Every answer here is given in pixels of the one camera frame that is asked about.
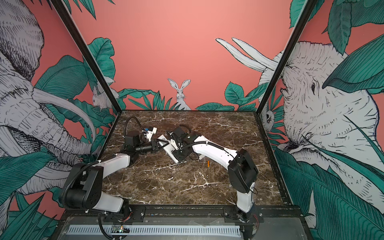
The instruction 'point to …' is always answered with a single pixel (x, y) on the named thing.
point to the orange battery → (208, 163)
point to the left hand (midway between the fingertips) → (168, 142)
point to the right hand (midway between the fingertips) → (176, 154)
